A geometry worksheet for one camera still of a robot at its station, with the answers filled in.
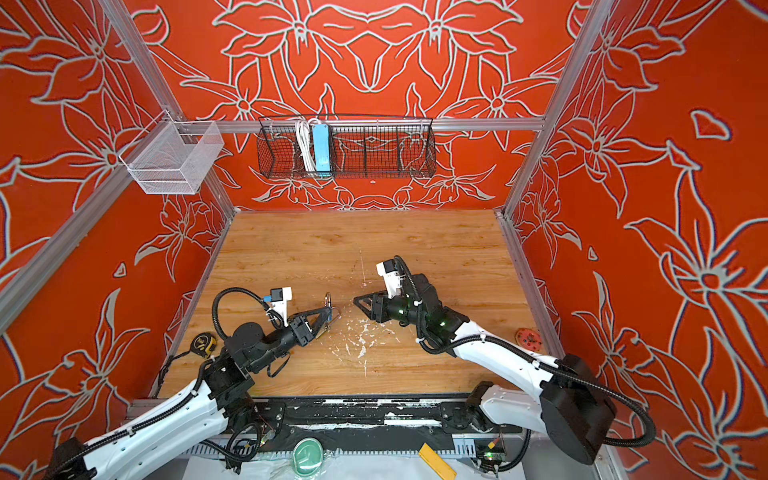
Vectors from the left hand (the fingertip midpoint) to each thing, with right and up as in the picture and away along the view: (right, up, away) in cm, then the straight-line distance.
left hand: (328, 312), depth 70 cm
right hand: (+6, +2, +2) cm, 7 cm away
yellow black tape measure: (-38, -12, +13) cm, 42 cm away
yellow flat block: (+27, -34, -4) cm, 44 cm away
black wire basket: (+5, +48, +28) cm, 56 cm away
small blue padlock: (0, +2, +1) cm, 2 cm away
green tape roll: (-4, -33, -2) cm, 34 cm away
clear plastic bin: (-53, +44, +22) cm, 72 cm away
